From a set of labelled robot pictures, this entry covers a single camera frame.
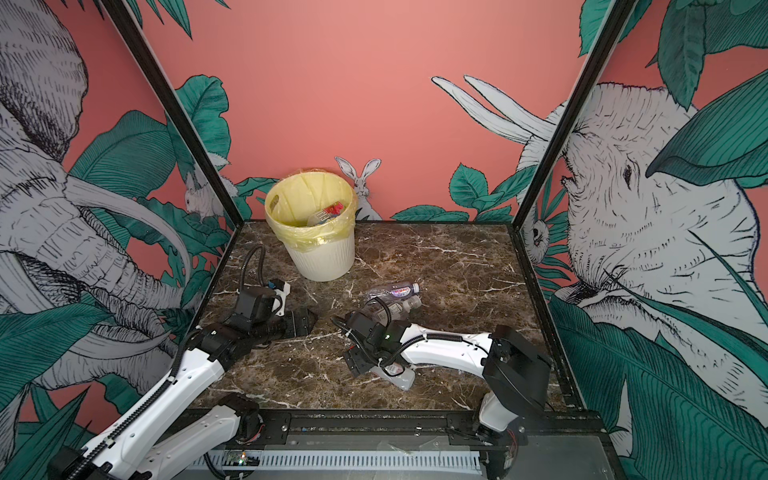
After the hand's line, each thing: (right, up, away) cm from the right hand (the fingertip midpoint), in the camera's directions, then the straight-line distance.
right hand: (353, 357), depth 79 cm
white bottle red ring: (+12, +1, -12) cm, 17 cm away
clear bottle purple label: (+11, +16, +16) cm, 25 cm away
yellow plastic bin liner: (-23, +45, +17) cm, 54 cm away
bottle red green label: (-9, +41, +14) cm, 44 cm away
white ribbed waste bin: (-9, +25, +14) cm, 30 cm away
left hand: (-13, +12, -1) cm, 18 cm away
